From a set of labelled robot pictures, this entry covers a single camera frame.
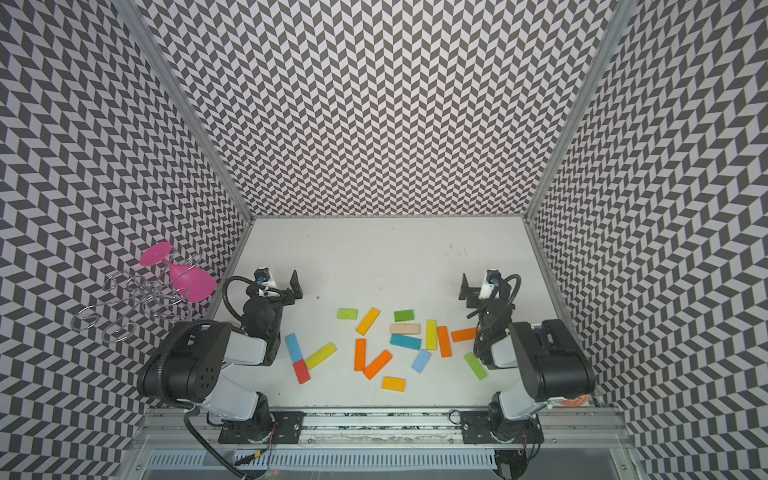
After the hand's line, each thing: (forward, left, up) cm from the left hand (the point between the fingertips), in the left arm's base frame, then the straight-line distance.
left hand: (281, 274), depth 90 cm
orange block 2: (-14, -55, -13) cm, 59 cm away
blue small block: (-18, -5, -11) cm, 22 cm away
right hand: (-1, -61, -1) cm, 61 cm away
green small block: (-10, -38, -9) cm, 40 cm away
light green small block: (-9, -20, -9) cm, 24 cm away
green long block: (-24, -59, -13) cm, 65 cm away
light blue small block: (-22, -42, -12) cm, 49 cm away
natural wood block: (-13, -38, -10) cm, 41 cm away
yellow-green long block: (-21, -13, -10) cm, 27 cm away
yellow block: (-15, -46, -11) cm, 49 cm away
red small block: (-26, -9, -10) cm, 29 cm away
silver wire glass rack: (-15, +29, +13) cm, 35 cm away
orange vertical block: (-21, -25, -11) cm, 34 cm away
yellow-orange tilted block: (-10, -26, -11) cm, 30 cm away
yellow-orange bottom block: (-28, -35, -12) cm, 46 cm away
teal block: (-16, -38, -11) cm, 43 cm away
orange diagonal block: (-24, -30, -10) cm, 39 cm away
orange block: (-18, -50, -11) cm, 54 cm away
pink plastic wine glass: (-10, +16, +11) cm, 22 cm away
